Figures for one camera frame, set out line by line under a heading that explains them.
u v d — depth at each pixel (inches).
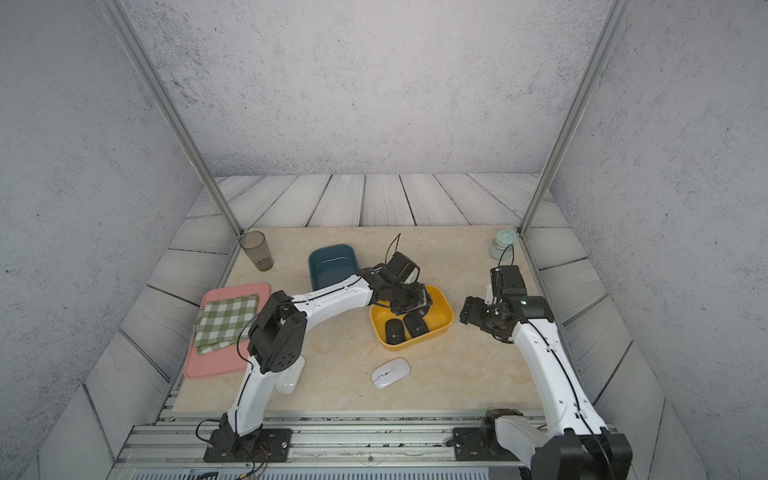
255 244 39.1
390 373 32.6
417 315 34.3
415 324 36.8
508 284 23.5
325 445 29.6
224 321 37.1
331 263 43.7
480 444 28.6
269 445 28.6
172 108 34.2
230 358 35.8
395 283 29.2
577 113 34.2
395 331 35.9
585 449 14.9
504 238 41.2
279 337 21.0
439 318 37.5
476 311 27.9
